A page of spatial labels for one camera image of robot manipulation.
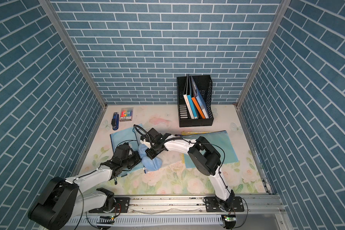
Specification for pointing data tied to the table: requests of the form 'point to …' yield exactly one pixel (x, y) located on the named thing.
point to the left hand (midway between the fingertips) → (147, 156)
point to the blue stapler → (115, 121)
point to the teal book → (192, 106)
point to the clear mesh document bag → (169, 159)
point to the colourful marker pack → (126, 114)
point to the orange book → (193, 99)
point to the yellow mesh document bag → (188, 132)
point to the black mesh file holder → (184, 86)
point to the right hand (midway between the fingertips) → (149, 155)
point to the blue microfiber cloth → (149, 164)
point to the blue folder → (199, 96)
